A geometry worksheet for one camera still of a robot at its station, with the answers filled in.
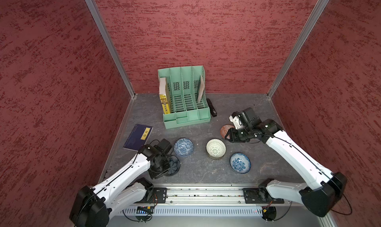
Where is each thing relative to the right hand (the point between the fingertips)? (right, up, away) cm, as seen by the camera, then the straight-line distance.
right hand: (227, 140), depth 75 cm
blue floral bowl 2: (+10, -16, +10) cm, 21 cm away
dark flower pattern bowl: (-29, -15, +8) cm, 34 cm away
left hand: (-33, -19, +1) cm, 38 cm away
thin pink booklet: (-12, +31, +28) cm, 44 cm away
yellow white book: (-36, +25, +9) cm, 45 cm away
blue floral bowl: (-24, -8, +15) cm, 30 cm away
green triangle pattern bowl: (-4, -7, +13) cm, 15 cm away
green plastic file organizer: (-28, +33, +43) cm, 61 cm away
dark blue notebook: (-54, -3, +20) cm, 58 cm away
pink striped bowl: (-4, -11, +7) cm, 14 cm away
